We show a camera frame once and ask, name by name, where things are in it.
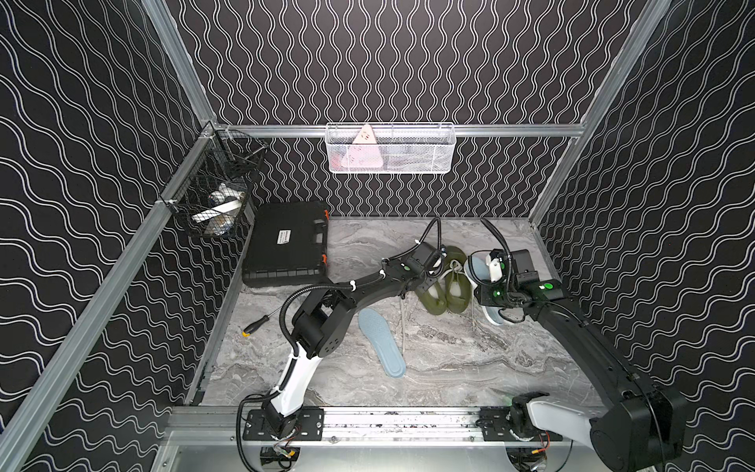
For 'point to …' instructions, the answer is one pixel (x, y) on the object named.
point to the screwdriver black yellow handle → (247, 331)
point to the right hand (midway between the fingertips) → (483, 289)
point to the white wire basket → (390, 147)
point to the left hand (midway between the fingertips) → (424, 266)
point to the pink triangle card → (364, 152)
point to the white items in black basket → (227, 205)
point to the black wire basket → (208, 194)
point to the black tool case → (287, 244)
